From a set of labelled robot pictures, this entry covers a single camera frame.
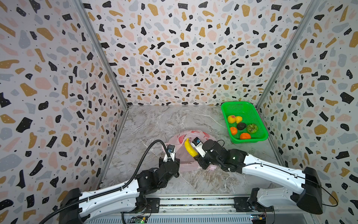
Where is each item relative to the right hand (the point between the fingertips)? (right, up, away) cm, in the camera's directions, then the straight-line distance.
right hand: (194, 154), depth 73 cm
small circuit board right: (+33, -33, -2) cm, 47 cm away
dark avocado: (+37, +13, +30) cm, 49 cm away
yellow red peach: (+31, +18, +34) cm, 49 cm away
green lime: (+43, +12, +26) cm, 52 cm away
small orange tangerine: (+30, +10, +27) cm, 41 cm away
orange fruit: (+37, +7, +24) cm, 44 cm away
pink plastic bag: (-4, -9, +17) cm, 19 cm away
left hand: (-9, +1, +1) cm, 9 cm away
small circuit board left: (-27, -32, -3) cm, 42 cm away
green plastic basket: (+45, +25, +40) cm, 65 cm away
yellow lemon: (+36, +18, +35) cm, 54 cm away
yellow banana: (-2, +3, +1) cm, 3 cm away
